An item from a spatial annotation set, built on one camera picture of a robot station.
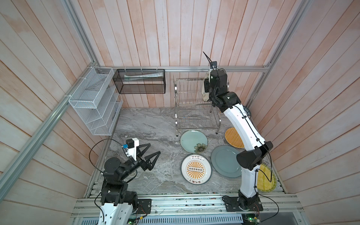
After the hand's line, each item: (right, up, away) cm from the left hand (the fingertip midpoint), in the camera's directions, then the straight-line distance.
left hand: (155, 150), depth 66 cm
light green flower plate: (+23, -1, +33) cm, 40 cm away
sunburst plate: (+23, -16, +20) cm, 34 cm away
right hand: (+30, +38, +9) cm, 49 cm away
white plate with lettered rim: (+71, +22, +51) cm, 90 cm away
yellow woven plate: (+61, -22, +14) cm, 66 cm away
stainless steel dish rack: (+23, +21, +50) cm, 59 cm away
